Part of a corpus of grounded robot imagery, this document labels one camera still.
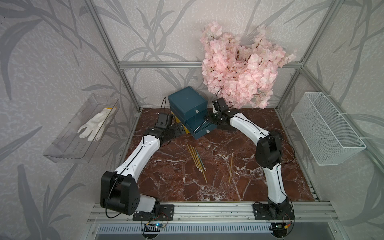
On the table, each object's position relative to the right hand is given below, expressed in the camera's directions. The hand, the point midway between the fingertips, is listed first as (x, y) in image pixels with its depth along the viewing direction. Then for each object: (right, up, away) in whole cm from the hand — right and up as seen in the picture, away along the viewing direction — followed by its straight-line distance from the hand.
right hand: (206, 117), depth 95 cm
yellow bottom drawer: (-13, -10, +6) cm, 17 cm away
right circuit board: (+36, -57, -21) cm, 70 cm away
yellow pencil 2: (-7, -26, -3) cm, 27 cm away
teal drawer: (-4, -5, +1) cm, 7 cm away
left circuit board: (-25, -54, -23) cm, 64 cm away
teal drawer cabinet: (-8, +6, -3) cm, 11 cm away
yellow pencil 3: (-2, -32, -8) cm, 33 cm away
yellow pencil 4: (+15, -31, -6) cm, 35 cm away
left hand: (-16, -8, -10) cm, 21 cm away
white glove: (-49, -4, -30) cm, 58 cm away
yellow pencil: (-9, -24, -1) cm, 26 cm away
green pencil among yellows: (-3, -27, -4) cm, 27 cm away
